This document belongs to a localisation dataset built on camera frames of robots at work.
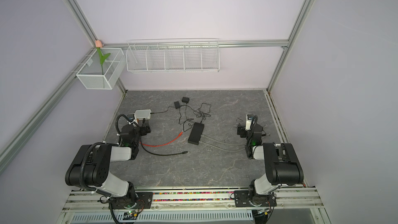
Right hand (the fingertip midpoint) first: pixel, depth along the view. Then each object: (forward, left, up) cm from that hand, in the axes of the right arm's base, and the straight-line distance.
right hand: (248, 124), depth 94 cm
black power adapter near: (+20, +47, -5) cm, 51 cm away
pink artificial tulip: (+28, +87, +29) cm, 96 cm away
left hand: (0, +66, +3) cm, 66 cm away
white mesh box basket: (+12, +87, +30) cm, 93 cm away
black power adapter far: (+26, +42, -6) cm, 49 cm away
